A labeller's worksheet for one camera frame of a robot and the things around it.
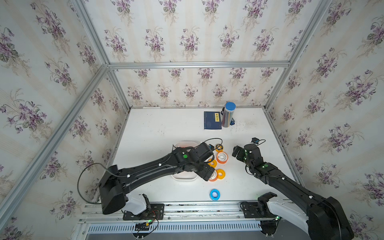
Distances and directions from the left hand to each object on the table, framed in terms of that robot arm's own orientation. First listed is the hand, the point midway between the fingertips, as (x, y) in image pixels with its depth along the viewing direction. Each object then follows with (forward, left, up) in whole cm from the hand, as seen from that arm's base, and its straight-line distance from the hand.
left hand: (206, 171), depth 73 cm
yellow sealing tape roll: (+4, -11, -13) cm, 18 cm away
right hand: (+14, -23, -6) cm, 27 cm away
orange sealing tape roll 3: (+1, -5, -11) cm, 12 cm away
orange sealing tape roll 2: (+10, -7, -13) cm, 18 cm away
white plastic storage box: (+3, +10, -13) cm, 16 cm away
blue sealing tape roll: (-8, -5, -14) cm, 17 cm away
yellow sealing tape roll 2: (+19, -11, -13) cm, 26 cm away
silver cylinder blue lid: (+38, -17, +1) cm, 42 cm away
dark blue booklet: (+43, -9, -13) cm, 46 cm away
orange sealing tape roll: (+14, -12, -13) cm, 22 cm away
